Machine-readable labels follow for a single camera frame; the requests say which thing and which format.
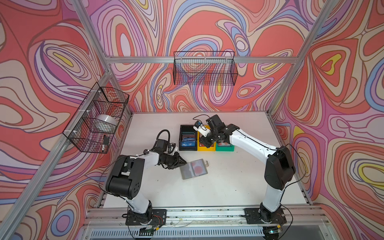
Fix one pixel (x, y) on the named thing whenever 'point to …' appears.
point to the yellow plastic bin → (200, 147)
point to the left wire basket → (93, 125)
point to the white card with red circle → (199, 167)
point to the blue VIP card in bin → (188, 143)
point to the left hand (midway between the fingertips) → (187, 162)
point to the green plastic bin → (223, 146)
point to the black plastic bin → (188, 139)
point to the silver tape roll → (106, 119)
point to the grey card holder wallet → (187, 171)
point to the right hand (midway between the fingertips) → (202, 143)
